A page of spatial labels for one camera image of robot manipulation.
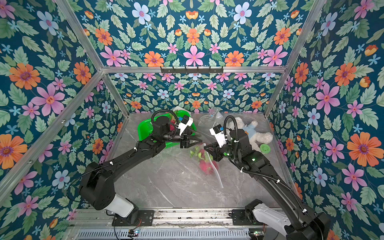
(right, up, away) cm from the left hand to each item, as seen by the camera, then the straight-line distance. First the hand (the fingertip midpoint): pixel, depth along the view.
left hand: (201, 138), depth 69 cm
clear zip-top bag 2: (+3, -11, +6) cm, 13 cm away
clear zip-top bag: (+5, +10, +40) cm, 42 cm away
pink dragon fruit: (0, -8, +4) cm, 9 cm away
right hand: (+4, -3, 0) cm, 4 cm away
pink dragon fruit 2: (+4, -16, +7) cm, 18 cm away
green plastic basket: (-40, +5, +36) cm, 55 cm away
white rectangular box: (-18, +20, +49) cm, 56 cm away
